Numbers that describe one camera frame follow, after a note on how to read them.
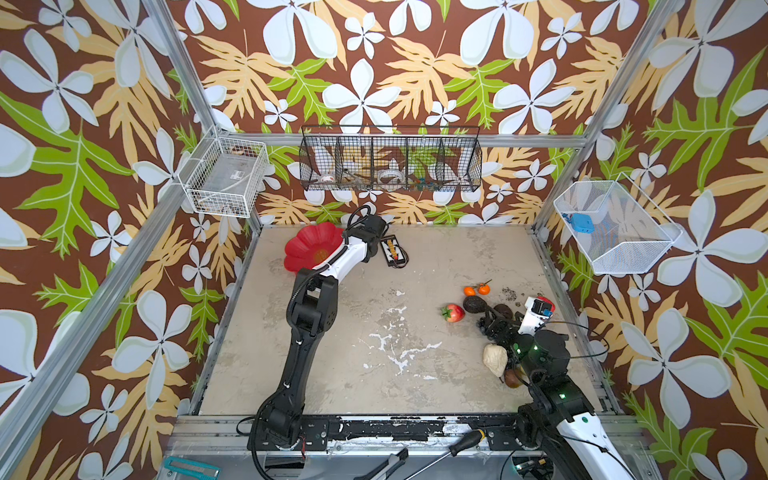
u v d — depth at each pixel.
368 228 0.86
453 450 0.71
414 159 0.96
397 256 1.10
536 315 0.66
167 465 0.69
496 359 0.82
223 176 0.86
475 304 0.93
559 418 0.54
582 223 0.86
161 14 0.68
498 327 0.70
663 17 0.69
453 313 0.92
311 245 1.11
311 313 0.62
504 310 0.91
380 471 0.69
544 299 0.96
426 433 0.75
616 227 0.82
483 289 0.99
